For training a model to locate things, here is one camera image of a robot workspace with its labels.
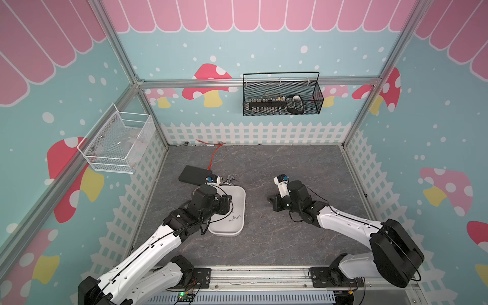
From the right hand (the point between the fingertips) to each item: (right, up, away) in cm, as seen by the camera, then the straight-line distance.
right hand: (266, 198), depth 85 cm
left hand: (-17, +1, -8) cm, 19 cm away
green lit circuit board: (-33, -36, -12) cm, 50 cm away
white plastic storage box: (-16, -13, +4) cm, 21 cm away
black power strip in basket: (+12, +44, +5) cm, 46 cm away
